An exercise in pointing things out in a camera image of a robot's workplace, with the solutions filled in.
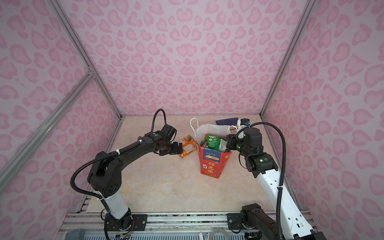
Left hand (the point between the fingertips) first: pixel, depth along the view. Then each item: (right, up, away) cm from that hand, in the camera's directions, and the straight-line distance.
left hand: (177, 149), depth 90 cm
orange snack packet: (+7, +1, +10) cm, 12 cm away
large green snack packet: (+22, +5, -13) cm, 26 cm away
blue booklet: (+37, +18, +27) cm, 49 cm away
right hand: (+27, +10, -17) cm, 33 cm away
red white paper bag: (+20, -5, -13) cm, 24 cm away
